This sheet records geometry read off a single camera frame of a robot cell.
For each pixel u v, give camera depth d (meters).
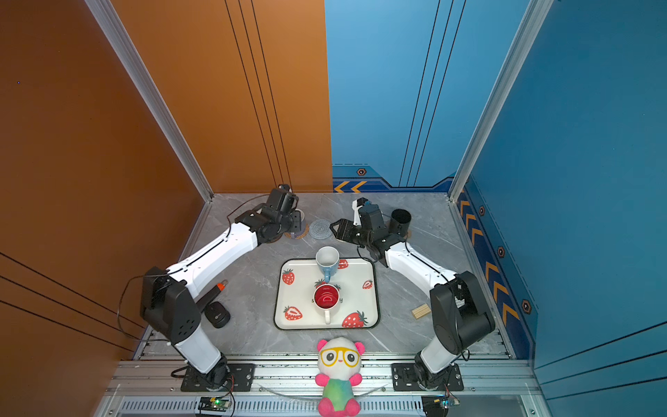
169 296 0.44
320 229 1.07
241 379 0.74
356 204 0.80
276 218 0.65
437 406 0.71
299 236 1.05
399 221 0.99
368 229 0.67
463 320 0.45
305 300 0.87
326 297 0.87
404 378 0.73
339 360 0.70
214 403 0.71
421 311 0.85
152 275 0.46
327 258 0.93
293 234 0.77
